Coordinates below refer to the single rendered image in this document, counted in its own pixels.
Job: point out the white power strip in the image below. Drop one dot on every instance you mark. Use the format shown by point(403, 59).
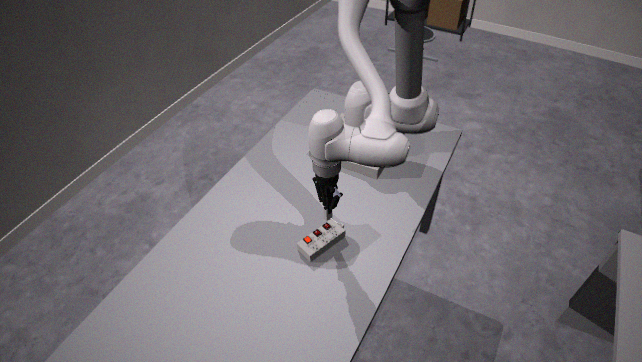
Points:
point(322, 239)

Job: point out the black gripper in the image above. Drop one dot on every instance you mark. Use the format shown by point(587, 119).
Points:
point(325, 188)

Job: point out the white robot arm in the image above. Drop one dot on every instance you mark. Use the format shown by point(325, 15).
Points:
point(407, 109)

